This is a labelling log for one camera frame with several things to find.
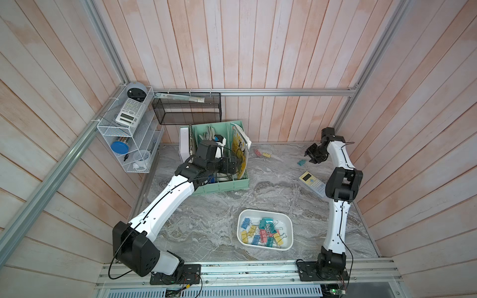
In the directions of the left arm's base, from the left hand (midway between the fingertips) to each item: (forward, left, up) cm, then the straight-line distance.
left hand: (228, 162), depth 78 cm
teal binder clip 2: (-18, -16, -24) cm, 34 cm away
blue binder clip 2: (-25, -12, -24) cm, 37 cm away
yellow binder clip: (-24, -7, -24) cm, 34 cm away
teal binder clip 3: (-26, -18, -23) cm, 39 cm away
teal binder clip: (+20, -44, -25) cm, 54 cm away
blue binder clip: (-18, -8, -24) cm, 31 cm away
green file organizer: (+2, +1, -18) cm, 18 cm away
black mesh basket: (+41, +33, -4) cm, 53 cm away
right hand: (+22, -44, -19) cm, 53 cm away
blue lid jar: (+3, +46, +6) cm, 46 cm away
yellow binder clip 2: (-21, -11, -24) cm, 34 cm away
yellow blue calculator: (+4, -47, -24) cm, 52 cm away
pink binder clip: (+28, -17, -24) cm, 41 cm away
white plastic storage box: (-20, -17, -23) cm, 35 cm away
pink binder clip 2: (-23, -16, -23) cm, 37 cm away
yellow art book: (+15, -5, -4) cm, 17 cm away
